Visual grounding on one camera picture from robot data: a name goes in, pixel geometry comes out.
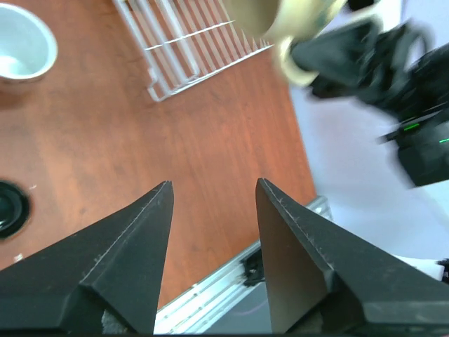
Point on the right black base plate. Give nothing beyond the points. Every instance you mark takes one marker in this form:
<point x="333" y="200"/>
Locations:
<point x="253" y="269"/>

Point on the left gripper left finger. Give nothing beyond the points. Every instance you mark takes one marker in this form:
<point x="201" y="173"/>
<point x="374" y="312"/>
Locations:
<point x="111" y="269"/>

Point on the beige round mug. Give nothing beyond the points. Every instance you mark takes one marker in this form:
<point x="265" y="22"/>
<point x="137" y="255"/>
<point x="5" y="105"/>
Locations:
<point x="284" y="23"/>

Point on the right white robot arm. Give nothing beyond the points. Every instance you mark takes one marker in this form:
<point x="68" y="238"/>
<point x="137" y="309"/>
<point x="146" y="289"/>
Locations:
<point x="422" y="141"/>

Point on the white wire dish rack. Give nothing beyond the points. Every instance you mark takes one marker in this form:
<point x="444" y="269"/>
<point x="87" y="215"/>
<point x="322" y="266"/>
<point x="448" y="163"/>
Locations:
<point x="185" y="42"/>

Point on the aluminium frame rail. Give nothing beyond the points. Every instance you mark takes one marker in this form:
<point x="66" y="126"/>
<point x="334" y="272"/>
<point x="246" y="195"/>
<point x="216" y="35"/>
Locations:
<point x="220" y="303"/>

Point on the white mug brown dots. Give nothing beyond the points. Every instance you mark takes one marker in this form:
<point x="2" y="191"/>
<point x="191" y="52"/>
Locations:
<point x="28" y="49"/>

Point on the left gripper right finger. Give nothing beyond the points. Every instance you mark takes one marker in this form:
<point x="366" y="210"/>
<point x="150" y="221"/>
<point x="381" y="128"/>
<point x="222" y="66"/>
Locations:
<point x="320" y="278"/>

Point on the brown black mug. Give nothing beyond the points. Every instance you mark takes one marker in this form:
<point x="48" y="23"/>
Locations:
<point x="16" y="208"/>

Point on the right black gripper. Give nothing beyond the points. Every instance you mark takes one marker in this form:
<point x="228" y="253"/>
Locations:
<point x="406" y="77"/>

